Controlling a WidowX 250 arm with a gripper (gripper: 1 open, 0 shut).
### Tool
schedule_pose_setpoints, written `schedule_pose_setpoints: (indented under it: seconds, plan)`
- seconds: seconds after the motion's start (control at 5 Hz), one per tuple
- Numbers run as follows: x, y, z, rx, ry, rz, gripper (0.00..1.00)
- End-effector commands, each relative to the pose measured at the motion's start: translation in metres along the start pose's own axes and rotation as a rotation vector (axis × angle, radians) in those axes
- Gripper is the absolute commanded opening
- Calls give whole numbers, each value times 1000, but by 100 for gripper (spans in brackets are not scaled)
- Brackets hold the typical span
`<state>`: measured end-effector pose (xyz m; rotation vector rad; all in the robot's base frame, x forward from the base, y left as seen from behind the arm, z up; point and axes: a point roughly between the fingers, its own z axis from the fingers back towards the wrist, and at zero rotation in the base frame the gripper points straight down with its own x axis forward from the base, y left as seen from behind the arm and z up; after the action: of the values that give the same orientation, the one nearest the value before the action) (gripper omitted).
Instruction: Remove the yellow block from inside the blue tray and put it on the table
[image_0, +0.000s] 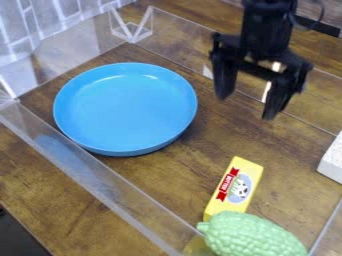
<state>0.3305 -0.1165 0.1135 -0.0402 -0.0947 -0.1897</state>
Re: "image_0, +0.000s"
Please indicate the clear acrylic enclosure wall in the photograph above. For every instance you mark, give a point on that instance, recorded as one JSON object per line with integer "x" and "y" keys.
{"x": 89, "y": 205}

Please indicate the white foam block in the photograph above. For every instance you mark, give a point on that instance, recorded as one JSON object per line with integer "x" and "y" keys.
{"x": 330, "y": 164}

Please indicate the yellow butter block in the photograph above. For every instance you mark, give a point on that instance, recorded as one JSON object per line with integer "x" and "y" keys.
{"x": 235, "y": 188}

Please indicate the green bumpy toy gourd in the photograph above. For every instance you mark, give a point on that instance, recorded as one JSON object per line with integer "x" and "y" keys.
{"x": 240, "y": 234}

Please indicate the round blue plastic tray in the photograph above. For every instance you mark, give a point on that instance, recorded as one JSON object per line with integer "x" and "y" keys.
{"x": 124, "y": 109}

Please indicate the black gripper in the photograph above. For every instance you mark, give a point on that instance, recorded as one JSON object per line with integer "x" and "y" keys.
{"x": 239, "y": 52}

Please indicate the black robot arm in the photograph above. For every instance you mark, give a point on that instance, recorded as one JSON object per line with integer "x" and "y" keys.
{"x": 268, "y": 16}

